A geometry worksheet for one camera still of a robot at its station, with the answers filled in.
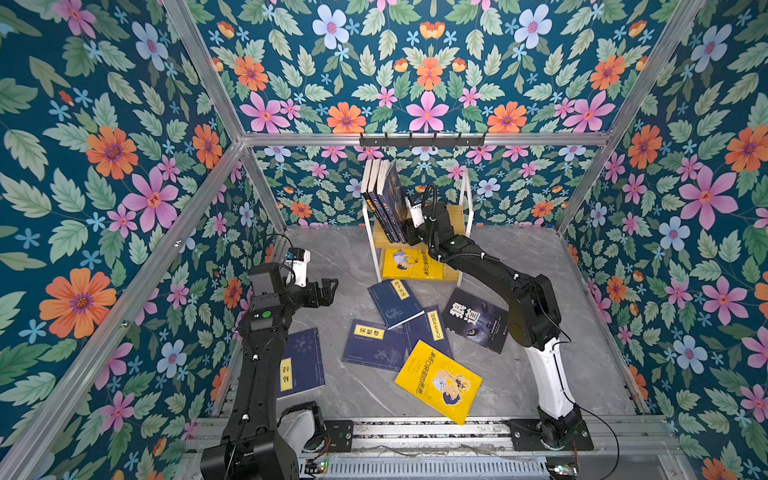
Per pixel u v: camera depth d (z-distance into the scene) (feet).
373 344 2.91
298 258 2.21
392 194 2.69
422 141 3.03
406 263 3.40
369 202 2.50
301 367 2.77
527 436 2.39
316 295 2.26
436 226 2.37
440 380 2.66
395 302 3.16
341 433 2.42
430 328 2.98
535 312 1.83
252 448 1.24
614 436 2.49
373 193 2.41
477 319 3.06
